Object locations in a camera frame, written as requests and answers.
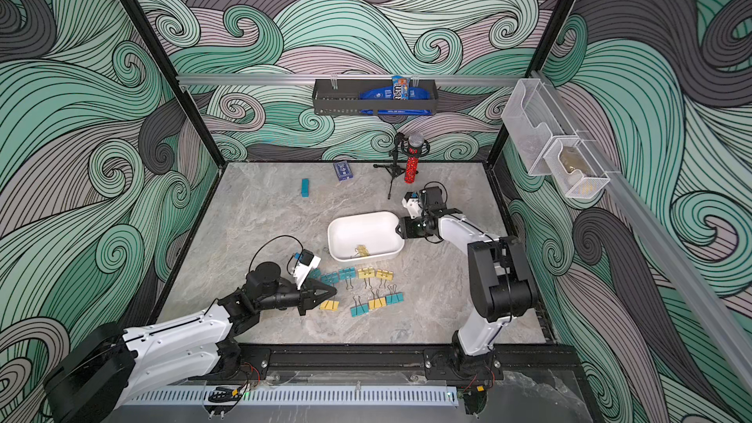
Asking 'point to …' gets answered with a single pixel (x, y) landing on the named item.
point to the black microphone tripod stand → (399, 142)
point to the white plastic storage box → (377, 232)
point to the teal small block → (305, 190)
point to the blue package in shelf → (387, 93)
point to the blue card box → (343, 170)
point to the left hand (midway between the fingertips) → (335, 290)
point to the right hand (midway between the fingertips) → (407, 229)
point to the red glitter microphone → (415, 143)
